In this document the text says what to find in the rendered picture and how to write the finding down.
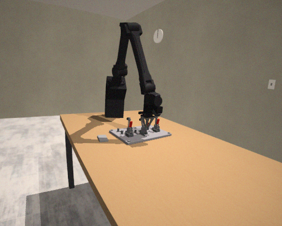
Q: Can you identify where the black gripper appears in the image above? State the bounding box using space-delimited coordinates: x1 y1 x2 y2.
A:
138 103 155 128

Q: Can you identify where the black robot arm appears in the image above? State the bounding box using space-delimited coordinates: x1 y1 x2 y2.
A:
109 22 163 117

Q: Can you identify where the grey toggle clamp with red handle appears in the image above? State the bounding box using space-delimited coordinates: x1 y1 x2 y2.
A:
153 116 160 132

